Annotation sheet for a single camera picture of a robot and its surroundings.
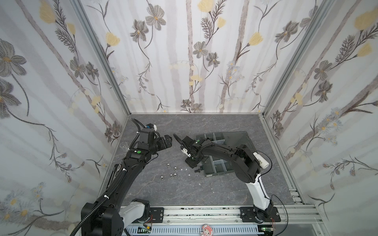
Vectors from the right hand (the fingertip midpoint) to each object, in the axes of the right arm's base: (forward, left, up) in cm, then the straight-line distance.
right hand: (193, 159), depth 92 cm
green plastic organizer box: (-4, -14, 0) cm, 14 cm away
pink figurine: (-37, -7, +3) cm, 38 cm away
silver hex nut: (-4, +16, -1) cm, 16 cm away
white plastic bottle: (-2, -42, +4) cm, 42 cm away
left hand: (+4, +15, +16) cm, 23 cm away
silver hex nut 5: (-10, +11, -1) cm, 15 cm away
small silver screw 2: (-9, +2, -2) cm, 10 cm away
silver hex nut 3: (-12, +18, -1) cm, 22 cm away
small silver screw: (-6, +4, -3) cm, 8 cm away
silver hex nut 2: (-6, +11, -2) cm, 13 cm away
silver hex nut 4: (-10, +13, -2) cm, 17 cm away
